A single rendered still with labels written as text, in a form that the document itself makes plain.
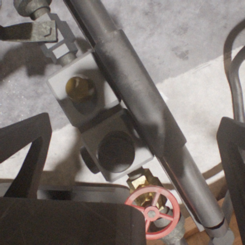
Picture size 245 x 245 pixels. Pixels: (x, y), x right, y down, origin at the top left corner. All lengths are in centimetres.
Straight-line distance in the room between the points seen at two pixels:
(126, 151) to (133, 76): 10
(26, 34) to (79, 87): 11
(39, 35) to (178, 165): 24
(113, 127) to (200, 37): 59
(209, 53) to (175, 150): 65
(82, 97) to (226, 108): 63
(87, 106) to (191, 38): 58
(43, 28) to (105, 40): 14
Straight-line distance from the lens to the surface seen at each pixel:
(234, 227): 76
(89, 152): 33
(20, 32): 35
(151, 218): 31
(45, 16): 37
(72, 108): 32
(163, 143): 21
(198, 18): 85
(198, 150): 83
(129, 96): 21
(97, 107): 32
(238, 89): 83
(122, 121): 31
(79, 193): 76
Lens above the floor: 77
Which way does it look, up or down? 84 degrees down
